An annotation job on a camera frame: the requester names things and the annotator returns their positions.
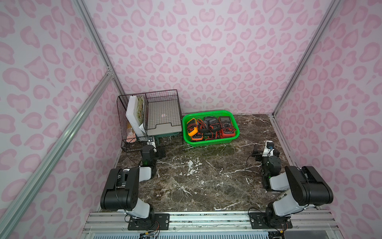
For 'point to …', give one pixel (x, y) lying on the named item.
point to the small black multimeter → (203, 126)
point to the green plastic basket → (211, 137)
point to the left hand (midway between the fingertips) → (154, 144)
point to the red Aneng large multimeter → (226, 129)
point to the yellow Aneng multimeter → (192, 127)
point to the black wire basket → (153, 117)
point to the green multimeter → (211, 124)
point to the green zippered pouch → (156, 137)
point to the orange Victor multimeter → (197, 137)
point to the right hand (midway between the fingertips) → (263, 144)
